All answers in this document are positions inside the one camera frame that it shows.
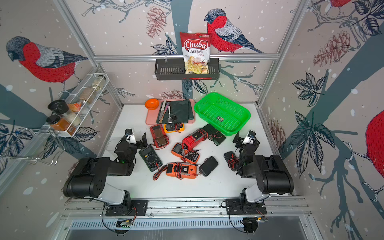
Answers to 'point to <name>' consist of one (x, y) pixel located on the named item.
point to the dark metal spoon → (174, 118)
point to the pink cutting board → (152, 115)
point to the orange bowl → (152, 103)
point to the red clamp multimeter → (193, 139)
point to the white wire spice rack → (81, 99)
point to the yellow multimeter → (174, 127)
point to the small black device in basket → (220, 118)
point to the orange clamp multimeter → (182, 170)
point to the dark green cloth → (181, 108)
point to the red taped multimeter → (161, 139)
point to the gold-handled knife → (162, 118)
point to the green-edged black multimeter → (150, 158)
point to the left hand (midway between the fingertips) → (140, 130)
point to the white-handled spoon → (169, 119)
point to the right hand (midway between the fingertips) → (245, 132)
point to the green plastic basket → (221, 113)
